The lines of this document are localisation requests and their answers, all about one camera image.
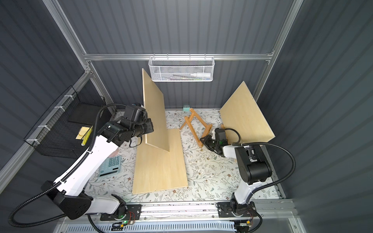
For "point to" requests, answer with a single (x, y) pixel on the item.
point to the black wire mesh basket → (55, 134)
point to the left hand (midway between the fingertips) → (153, 125)
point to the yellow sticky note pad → (82, 132)
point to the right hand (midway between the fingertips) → (203, 139)
